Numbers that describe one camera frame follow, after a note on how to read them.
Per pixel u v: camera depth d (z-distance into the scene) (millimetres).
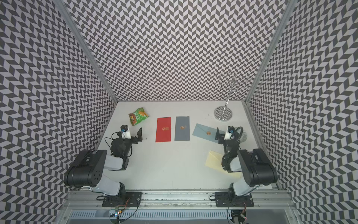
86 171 445
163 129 1018
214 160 889
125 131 752
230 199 667
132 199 718
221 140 790
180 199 753
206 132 999
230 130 738
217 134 851
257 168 454
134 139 806
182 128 1019
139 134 860
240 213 694
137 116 1048
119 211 671
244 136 932
